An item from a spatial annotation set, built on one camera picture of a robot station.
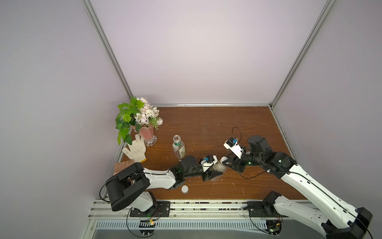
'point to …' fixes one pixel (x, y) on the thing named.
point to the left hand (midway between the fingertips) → (220, 168)
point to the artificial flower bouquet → (133, 114)
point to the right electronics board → (273, 226)
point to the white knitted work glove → (138, 150)
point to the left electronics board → (146, 224)
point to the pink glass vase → (147, 134)
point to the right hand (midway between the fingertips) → (225, 156)
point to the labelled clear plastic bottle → (178, 147)
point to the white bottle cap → (184, 189)
